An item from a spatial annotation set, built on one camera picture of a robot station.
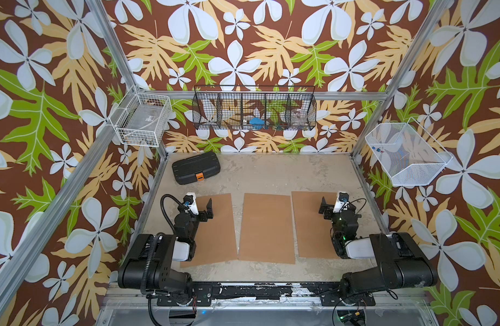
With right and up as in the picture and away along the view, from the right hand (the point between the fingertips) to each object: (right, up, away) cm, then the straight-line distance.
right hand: (334, 198), depth 90 cm
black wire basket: (-34, +44, +9) cm, 56 cm away
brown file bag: (-30, -16, +1) cm, 34 cm away
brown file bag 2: (-8, -16, +1) cm, 18 cm away
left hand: (-60, +1, -1) cm, 60 cm away
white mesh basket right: (+28, +18, -8) cm, 34 cm away
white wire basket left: (-85, +34, -4) cm, 91 cm away
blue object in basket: (-34, +35, +6) cm, 49 cm away
